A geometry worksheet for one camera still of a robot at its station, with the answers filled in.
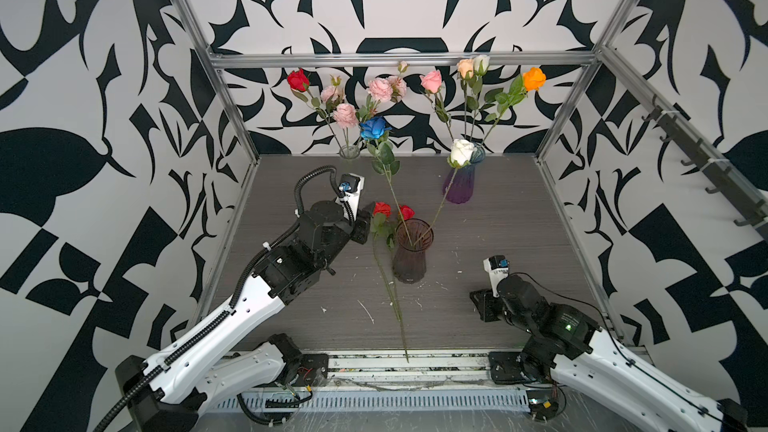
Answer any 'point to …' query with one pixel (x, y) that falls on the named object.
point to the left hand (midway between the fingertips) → (365, 195)
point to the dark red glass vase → (412, 239)
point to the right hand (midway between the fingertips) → (472, 296)
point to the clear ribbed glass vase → (349, 152)
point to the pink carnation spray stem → (345, 115)
